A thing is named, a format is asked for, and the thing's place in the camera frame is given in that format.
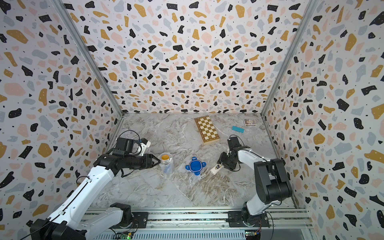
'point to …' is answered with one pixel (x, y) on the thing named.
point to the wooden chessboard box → (206, 129)
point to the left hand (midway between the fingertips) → (158, 161)
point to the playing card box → (250, 122)
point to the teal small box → (235, 128)
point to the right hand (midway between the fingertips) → (221, 163)
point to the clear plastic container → (167, 166)
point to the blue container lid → (195, 166)
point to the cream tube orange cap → (165, 159)
